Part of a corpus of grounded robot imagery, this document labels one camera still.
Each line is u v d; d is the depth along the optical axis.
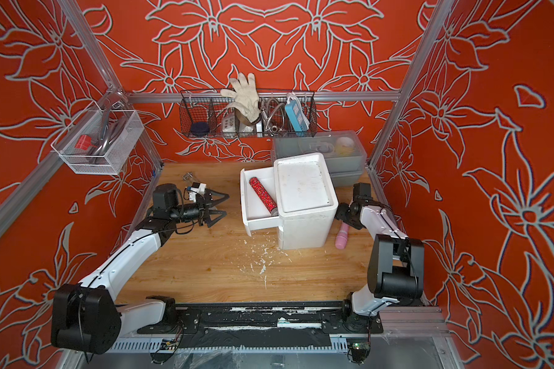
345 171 1.01
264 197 0.84
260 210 0.82
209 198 0.68
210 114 1.02
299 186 0.80
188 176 1.11
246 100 0.90
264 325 0.73
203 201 0.69
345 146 1.01
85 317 0.40
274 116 0.83
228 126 0.93
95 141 0.77
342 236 0.90
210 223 0.76
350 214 0.70
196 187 0.76
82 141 0.71
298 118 0.88
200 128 0.96
